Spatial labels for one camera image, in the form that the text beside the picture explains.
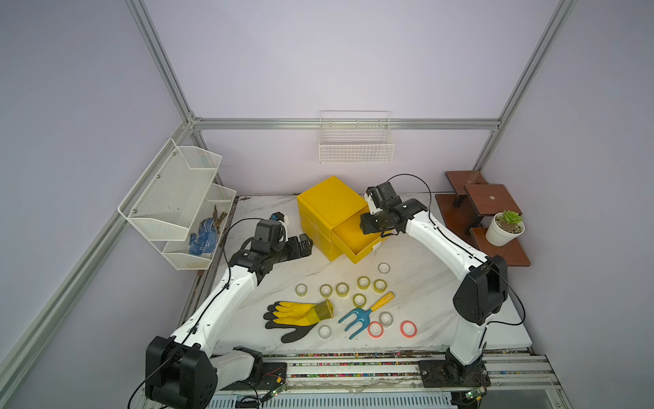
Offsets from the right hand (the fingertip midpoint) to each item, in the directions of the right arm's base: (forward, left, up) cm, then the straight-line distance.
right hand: (368, 227), depth 88 cm
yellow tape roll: (-15, +25, -17) cm, 33 cm away
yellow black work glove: (-26, +25, -15) cm, 39 cm away
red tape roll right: (-30, -12, -17) cm, 36 cm away
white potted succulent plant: (-6, -43, +6) cm, 44 cm away
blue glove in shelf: (-4, +57, -1) cm, 57 cm away
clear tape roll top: (-7, -7, -17) cm, 19 cm away
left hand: (-9, +23, +1) cm, 25 cm away
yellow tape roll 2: (-14, -4, -17) cm, 22 cm away
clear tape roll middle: (-26, -5, -17) cm, 32 cm away
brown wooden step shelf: (+4, -36, +4) cm, 36 cm away
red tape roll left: (-30, -1, -17) cm, 34 cm away
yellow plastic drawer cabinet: (+1, +14, +6) cm, 15 cm away
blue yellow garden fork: (-25, +2, -17) cm, 30 cm away
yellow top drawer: (-4, +7, -1) cm, 8 cm away
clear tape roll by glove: (-30, +16, -17) cm, 38 cm away
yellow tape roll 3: (-20, +4, -17) cm, 26 cm away
